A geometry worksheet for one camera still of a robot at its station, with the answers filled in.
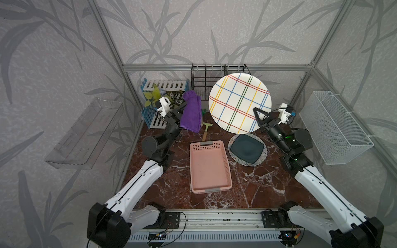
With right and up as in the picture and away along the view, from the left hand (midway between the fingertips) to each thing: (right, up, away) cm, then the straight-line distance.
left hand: (195, 107), depth 50 cm
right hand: (+22, 0, +9) cm, 23 cm away
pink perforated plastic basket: (+5, -32, +39) cm, 51 cm away
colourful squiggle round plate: (+26, -29, +43) cm, 58 cm away
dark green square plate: (+29, -21, +47) cm, 59 cm away
